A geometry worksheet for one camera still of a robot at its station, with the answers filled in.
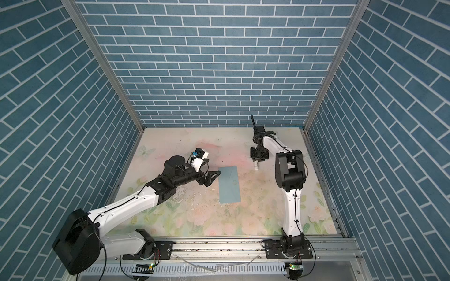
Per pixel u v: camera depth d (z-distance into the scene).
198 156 0.67
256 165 0.99
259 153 0.91
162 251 0.73
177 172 0.62
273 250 0.73
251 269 0.71
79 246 0.40
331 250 0.75
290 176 0.59
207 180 0.69
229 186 0.94
